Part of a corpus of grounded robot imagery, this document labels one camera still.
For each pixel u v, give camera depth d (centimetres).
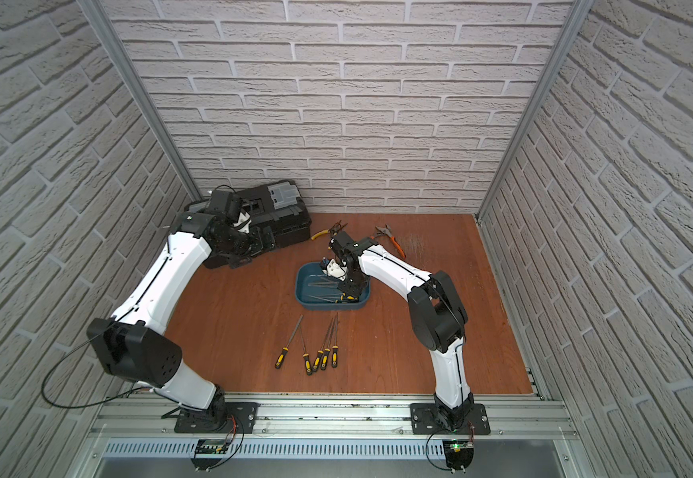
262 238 71
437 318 52
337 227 116
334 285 97
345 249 72
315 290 95
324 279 94
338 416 76
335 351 85
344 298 95
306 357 83
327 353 84
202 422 68
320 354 84
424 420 74
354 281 78
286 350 85
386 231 114
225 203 62
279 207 98
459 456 70
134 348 42
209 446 73
